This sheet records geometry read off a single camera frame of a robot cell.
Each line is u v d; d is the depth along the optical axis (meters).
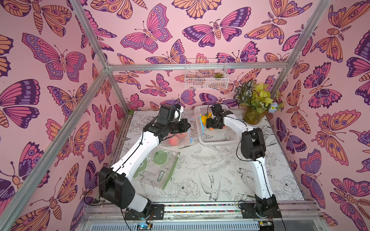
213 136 1.03
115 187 0.41
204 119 1.05
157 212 0.73
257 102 0.95
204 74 0.95
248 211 0.73
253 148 0.63
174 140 0.90
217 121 0.82
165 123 0.59
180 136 0.95
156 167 0.90
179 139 0.95
